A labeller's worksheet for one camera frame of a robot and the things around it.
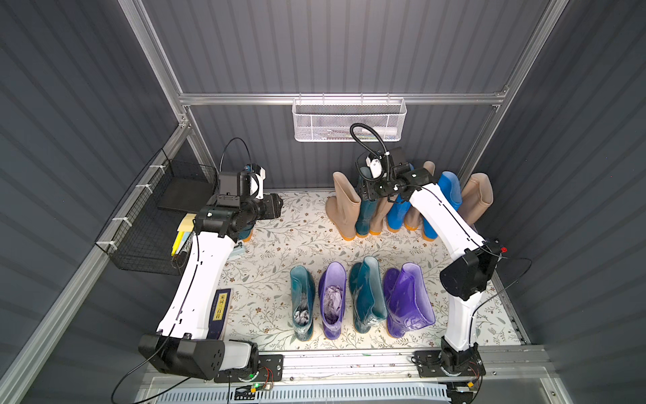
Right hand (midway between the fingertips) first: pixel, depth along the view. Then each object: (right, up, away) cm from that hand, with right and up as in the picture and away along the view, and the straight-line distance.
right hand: (371, 186), depth 85 cm
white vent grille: (+16, -60, -14) cm, 64 cm away
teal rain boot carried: (-48, -18, +15) cm, 54 cm away
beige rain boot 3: (+36, -4, -1) cm, 36 cm away
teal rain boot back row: (-2, -13, +10) cm, 16 cm away
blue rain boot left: (+12, -9, +10) cm, 18 cm away
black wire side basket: (-67, -15, -15) cm, 70 cm away
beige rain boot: (-10, -7, 0) cm, 12 cm away
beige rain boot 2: (+5, -7, +5) cm, 9 cm away
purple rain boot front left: (-13, -31, -11) cm, 35 cm away
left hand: (-30, -6, -13) cm, 33 cm away
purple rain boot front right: (+7, -33, -18) cm, 38 cm away
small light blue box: (-51, -24, +14) cm, 58 cm away
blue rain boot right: (+28, +1, +3) cm, 28 cm away
